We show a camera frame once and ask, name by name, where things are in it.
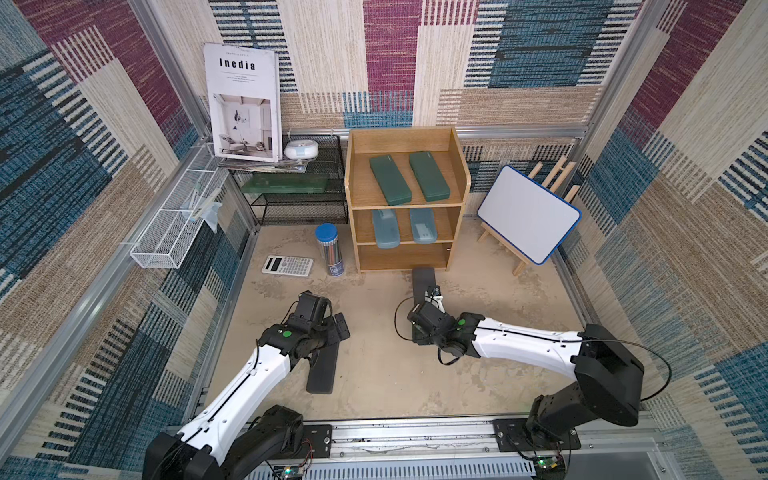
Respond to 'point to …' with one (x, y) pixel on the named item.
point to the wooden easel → (554, 180)
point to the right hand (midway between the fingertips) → (421, 325)
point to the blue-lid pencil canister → (327, 236)
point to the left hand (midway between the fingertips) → (334, 329)
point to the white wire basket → (166, 240)
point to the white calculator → (287, 265)
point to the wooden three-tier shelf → (364, 194)
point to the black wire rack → (307, 208)
